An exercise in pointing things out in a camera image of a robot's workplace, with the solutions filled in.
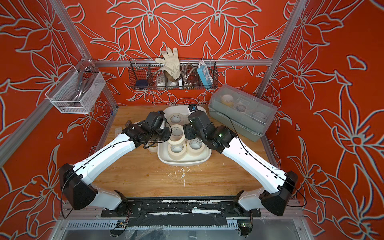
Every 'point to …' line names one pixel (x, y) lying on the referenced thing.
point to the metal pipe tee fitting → (128, 123)
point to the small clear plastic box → (118, 131)
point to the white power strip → (160, 82)
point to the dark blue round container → (141, 83)
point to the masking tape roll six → (177, 152)
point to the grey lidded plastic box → (246, 115)
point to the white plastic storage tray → (162, 151)
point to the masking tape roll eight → (195, 147)
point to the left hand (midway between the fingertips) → (170, 131)
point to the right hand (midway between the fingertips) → (185, 125)
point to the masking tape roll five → (153, 148)
